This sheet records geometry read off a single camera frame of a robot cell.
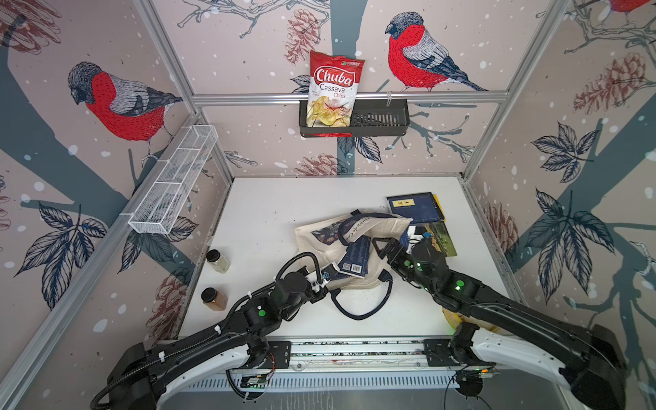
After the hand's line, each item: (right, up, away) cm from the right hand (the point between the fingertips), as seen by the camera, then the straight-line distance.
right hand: (377, 245), depth 75 cm
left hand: (-14, -6, +1) cm, 15 cm away
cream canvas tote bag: (-9, +1, 0) cm, 9 cm away
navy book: (+23, +10, +29) cm, 39 cm away
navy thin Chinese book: (-5, -8, +13) cm, 16 cm away
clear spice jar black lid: (-53, -7, +10) cm, 54 cm away
